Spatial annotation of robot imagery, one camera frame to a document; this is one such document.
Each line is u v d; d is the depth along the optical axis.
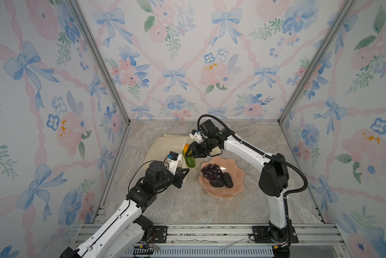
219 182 0.86
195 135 0.81
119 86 1.01
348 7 0.69
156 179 0.57
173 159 0.64
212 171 0.87
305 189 0.48
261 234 0.73
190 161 0.81
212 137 0.65
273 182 0.50
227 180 0.86
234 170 0.92
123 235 0.57
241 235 0.75
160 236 0.74
